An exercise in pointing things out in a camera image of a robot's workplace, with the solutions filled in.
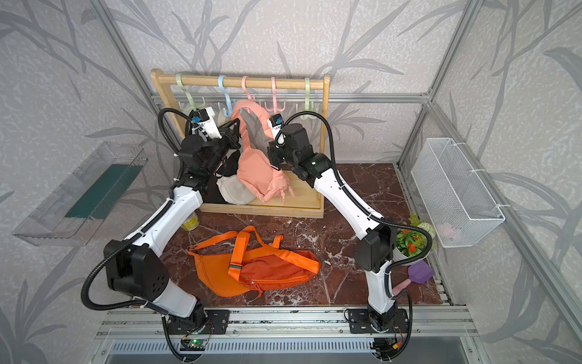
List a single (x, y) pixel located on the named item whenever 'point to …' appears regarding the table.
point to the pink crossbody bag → (254, 172)
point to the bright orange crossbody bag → (221, 259)
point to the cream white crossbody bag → (234, 191)
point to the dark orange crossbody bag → (264, 272)
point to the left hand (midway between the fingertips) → (240, 120)
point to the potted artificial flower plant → (411, 243)
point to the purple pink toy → (417, 272)
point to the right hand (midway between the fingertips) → (269, 141)
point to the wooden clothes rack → (304, 200)
